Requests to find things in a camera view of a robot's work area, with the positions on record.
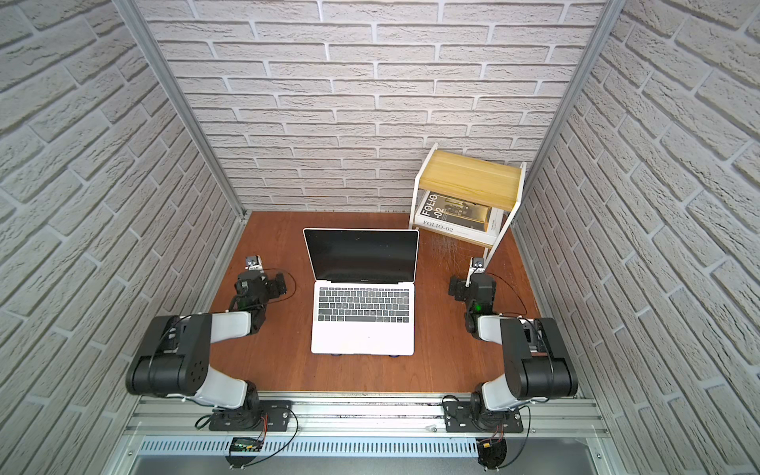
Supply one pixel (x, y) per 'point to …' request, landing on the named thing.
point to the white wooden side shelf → (466, 196)
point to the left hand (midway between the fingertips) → (260, 270)
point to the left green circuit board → (245, 444)
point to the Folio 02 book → (458, 218)
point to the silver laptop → (363, 297)
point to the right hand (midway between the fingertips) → (463, 274)
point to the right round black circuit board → (491, 451)
